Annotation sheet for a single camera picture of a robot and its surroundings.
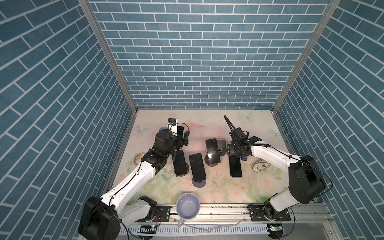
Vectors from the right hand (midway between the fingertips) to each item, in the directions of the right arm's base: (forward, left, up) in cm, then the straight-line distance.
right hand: (232, 148), depth 91 cm
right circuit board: (-37, -21, -12) cm, 45 cm away
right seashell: (-8, -16, -3) cm, 18 cm away
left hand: (-1, +29, +17) cm, 34 cm away
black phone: (-9, -2, -5) cm, 10 cm away
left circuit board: (-43, +42, -9) cm, 61 cm away
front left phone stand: (-17, +28, -4) cm, 33 cm away
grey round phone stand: (-21, +19, -7) cm, 29 cm away
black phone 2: (-11, +31, +4) cm, 33 cm away
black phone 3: (-16, +20, +4) cm, 26 cm away
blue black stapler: (-3, -8, -5) cm, 10 cm away
